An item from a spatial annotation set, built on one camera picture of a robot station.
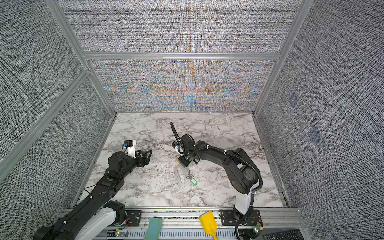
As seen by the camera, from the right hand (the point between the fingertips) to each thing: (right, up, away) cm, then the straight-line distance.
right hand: (182, 159), depth 91 cm
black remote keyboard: (+52, -29, -23) cm, 64 cm away
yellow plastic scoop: (+14, -27, -19) cm, 36 cm away
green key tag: (+7, -11, -6) cm, 15 cm away
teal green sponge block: (-12, -29, -20) cm, 37 cm away
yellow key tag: (-3, -1, +4) cm, 5 cm away
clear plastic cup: (-44, +7, +5) cm, 45 cm away
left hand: (-19, +6, -9) cm, 22 cm away
